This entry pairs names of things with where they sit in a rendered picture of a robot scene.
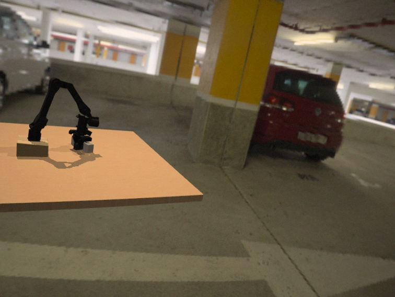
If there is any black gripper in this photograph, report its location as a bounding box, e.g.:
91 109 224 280
69 124 92 149

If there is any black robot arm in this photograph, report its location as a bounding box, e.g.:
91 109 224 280
27 77 99 142

